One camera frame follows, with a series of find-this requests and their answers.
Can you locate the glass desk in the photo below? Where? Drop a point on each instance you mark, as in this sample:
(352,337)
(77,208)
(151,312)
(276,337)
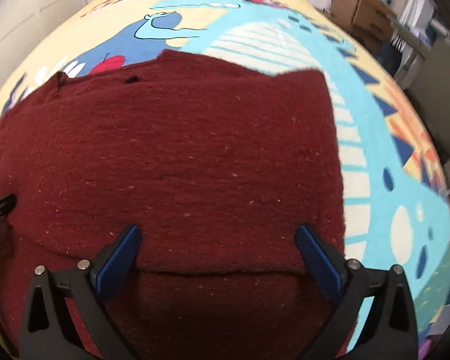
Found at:
(418,51)

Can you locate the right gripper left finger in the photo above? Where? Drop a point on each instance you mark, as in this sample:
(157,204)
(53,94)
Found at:
(64,316)

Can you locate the dark blue bag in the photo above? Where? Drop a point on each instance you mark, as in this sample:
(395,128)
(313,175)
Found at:
(390,55)

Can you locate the dark red knit sweater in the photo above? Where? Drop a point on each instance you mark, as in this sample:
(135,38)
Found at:
(217,164)

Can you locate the yellow dinosaur bed cover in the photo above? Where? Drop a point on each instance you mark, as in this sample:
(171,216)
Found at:
(391,277)

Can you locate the wooden drawer cabinet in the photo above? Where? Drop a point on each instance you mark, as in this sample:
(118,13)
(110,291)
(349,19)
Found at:
(371,16)

